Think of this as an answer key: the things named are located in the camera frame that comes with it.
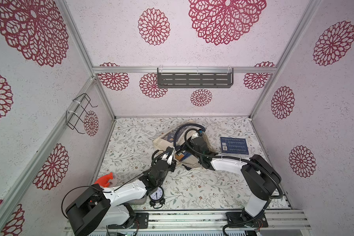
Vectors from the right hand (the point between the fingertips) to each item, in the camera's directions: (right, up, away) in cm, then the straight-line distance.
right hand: (177, 137), depth 86 cm
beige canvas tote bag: (0, -1, -1) cm, 1 cm away
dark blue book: (+42, -7, +17) cm, 46 cm away
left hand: (-3, -9, -3) cm, 10 cm away
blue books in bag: (+5, -11, +6) cm, 13 cm away
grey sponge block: (-21, -34, -9) cm, 41 cm away
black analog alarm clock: (-11, -32, -8) cm, 35 cm away
